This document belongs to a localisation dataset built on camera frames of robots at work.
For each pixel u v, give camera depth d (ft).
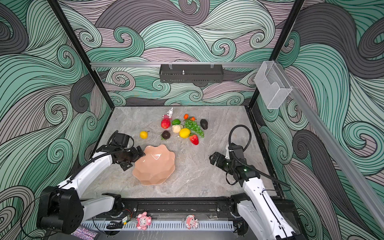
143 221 2.20
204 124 3.41
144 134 3.28
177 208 2.44
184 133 3.28
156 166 2.91
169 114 3.61
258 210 1.51
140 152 2.55
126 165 2.48
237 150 2.00
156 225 2.29
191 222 2.20
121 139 2.21
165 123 3.40
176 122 3.50
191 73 3.12
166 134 3.21
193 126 3.38
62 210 1.29
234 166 1.94
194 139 3.20
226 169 2.28
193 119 3.61
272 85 2.56
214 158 2.37
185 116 3.65
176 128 3.30
